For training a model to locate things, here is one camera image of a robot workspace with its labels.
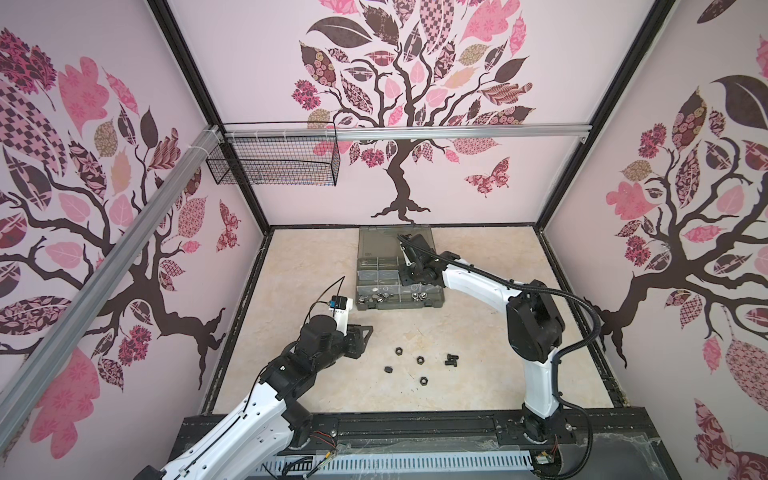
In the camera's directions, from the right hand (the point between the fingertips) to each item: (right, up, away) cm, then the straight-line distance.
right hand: (405, 267), depth 94 cm
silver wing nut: (-14, -10, +4) cm, 18 cm away
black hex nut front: (+4, -31, -12) cm, 34 cm away
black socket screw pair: (+13, -27, -9) cm, 31 cm away
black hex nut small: (+4, -26, -8) cm, 28 cm away
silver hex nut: (-6, -10, +4) cm, 12 cm away
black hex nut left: (-6, -29, -10) cm, 31 cm away
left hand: (-11, -17, -17) cm, 26 cm away
